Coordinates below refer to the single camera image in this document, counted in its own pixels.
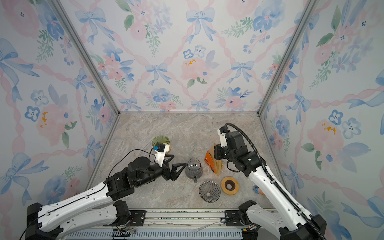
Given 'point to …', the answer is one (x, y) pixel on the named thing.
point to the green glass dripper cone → (160, 139)
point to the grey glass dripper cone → (209, 191)
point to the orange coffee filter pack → (216, 165)
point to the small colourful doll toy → (258, 190)
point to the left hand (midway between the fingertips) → (180, 159)
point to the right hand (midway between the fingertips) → (214, 146)
